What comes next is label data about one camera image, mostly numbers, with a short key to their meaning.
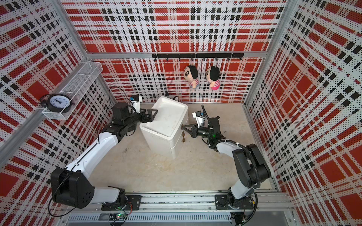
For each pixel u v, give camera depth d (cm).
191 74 91
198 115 76
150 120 72
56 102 64
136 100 69
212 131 69
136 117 69
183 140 94
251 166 43
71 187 40
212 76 95
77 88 80
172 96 96
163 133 74
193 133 77
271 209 74
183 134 88
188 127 79
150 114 71
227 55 88
